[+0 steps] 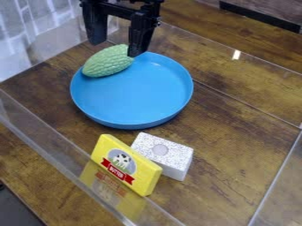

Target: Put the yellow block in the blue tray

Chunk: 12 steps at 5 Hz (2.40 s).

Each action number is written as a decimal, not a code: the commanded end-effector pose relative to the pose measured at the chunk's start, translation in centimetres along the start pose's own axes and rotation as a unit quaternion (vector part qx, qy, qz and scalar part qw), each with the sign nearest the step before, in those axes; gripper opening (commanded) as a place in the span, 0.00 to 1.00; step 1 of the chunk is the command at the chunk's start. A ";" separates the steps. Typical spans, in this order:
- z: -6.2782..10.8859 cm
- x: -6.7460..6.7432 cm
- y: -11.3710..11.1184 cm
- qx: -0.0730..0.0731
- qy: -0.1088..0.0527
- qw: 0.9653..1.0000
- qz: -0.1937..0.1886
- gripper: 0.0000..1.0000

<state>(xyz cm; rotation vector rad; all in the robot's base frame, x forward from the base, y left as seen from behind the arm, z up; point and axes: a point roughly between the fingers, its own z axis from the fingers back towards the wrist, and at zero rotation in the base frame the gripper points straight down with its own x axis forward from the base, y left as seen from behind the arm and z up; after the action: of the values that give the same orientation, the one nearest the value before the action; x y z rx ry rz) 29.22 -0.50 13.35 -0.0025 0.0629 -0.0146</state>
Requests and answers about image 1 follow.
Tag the blue round tray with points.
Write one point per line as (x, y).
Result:
(140, 97)

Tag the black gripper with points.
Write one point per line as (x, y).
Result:
(140, 11)

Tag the clear acrylic front barrier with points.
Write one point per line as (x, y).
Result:
(132, 210)

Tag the yellow butter block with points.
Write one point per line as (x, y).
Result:
(133, 170)

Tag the green bumpy gourd toy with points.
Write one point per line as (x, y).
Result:
(108, 61)

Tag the white speckled block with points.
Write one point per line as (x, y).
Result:
(169, 155)

